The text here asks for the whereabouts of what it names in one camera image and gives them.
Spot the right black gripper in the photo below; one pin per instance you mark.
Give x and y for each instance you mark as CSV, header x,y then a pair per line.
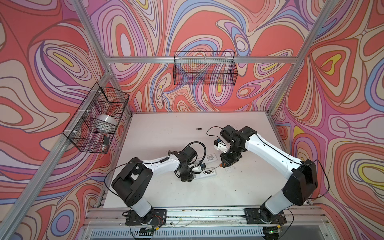
x,y
227,161

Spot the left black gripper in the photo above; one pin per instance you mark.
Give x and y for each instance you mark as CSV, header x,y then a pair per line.
x,y
188,178

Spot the white remote control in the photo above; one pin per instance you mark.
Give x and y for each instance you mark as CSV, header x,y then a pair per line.
x,y
205,174
208,159

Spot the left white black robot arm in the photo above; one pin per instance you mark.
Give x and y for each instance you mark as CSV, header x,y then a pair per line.
x,y
132,181

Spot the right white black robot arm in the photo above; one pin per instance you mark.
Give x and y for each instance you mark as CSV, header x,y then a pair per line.
x,y
301,176

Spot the small black item in basket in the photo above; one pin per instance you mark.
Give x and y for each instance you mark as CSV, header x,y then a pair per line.
x,y
106,141

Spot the white tape roll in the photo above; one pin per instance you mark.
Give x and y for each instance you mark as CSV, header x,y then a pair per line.
x,y
107,119

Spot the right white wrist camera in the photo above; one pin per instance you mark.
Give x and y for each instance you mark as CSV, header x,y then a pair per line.
x,y
220,145

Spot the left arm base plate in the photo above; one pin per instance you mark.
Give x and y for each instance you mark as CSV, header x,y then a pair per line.
x,y
155,217

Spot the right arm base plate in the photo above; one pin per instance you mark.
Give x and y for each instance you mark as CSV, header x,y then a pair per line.
x,y
263,216

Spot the black wire basket back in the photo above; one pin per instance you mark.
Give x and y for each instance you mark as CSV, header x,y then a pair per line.
x,y
205,68

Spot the black wire basket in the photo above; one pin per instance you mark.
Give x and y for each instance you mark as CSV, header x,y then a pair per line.
x,y
84,131
205,68

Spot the aluminium front rail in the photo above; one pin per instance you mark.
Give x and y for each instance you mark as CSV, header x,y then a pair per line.
x,y
207,216

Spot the black wire basket left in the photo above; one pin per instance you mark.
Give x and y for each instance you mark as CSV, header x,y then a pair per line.
x,y
84,131

